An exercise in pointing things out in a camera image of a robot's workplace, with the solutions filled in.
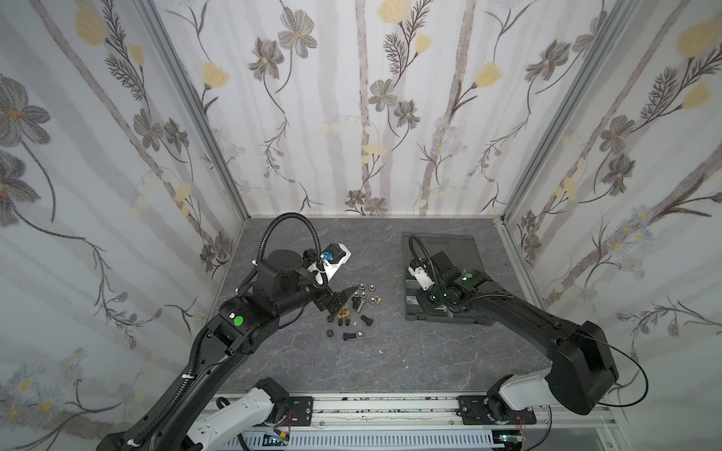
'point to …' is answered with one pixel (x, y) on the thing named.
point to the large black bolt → (346, 335)
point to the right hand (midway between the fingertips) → (424, 294)
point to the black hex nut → (330, 333)
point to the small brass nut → (378, 299)
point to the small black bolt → (367, 320)
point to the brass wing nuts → (344, 313)
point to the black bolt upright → (355, 302)
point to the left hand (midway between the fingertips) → (346, 269)
